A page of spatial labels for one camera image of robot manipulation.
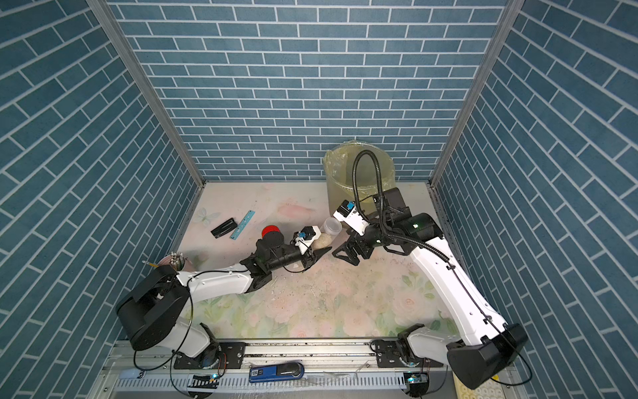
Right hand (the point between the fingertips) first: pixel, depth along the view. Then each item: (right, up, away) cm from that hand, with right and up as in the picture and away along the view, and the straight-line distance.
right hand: (346, 241), depth 70 cm
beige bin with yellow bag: (-2, +26, +24) cm, 35 cm away
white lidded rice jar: (-4, +4, +1) cm, 6 cm away
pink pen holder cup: (-52, -7, +6) cm, 53 cm away
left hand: (-4, -2, +9) cm, 10 cm away
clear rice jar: (-6, -1, +4) cm, 8 cm away
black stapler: (-49, 0, +32) cm, 58 cm away
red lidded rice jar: (-27, +1, +21) cm, 34 cm away
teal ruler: (-42, +2, +36) cm, 55 cm away
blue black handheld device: (-20, -36, -2) cm, 41 cm away
